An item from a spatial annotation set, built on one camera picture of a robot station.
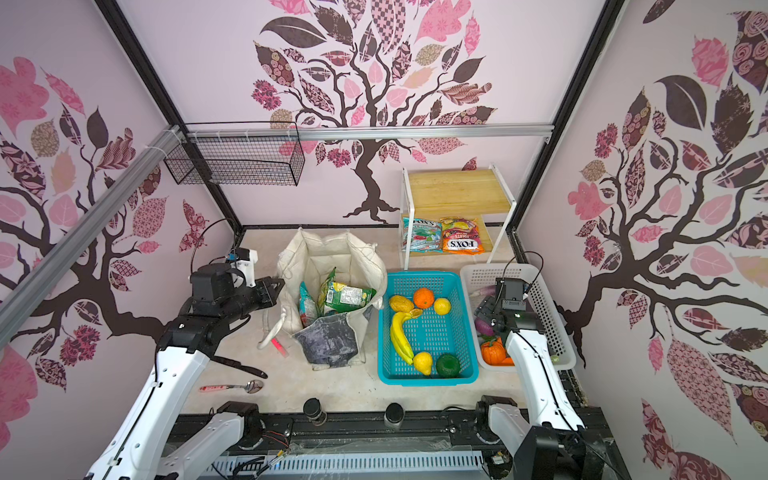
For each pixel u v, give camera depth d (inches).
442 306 36.3
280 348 34.5
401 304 36.3
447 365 31.3
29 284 20.4
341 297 32.6
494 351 31.8
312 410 27.0
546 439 15.1
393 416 26.4
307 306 31.7
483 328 33.9
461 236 36.3
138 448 15.2
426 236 36.3
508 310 24.0
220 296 21.4
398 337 33.4
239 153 37.3
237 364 32.9
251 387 31.2
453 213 32.2
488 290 38.4
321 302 35.0
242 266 25.2
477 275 38.3
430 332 36.2
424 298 36.8
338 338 29.1
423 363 32.0
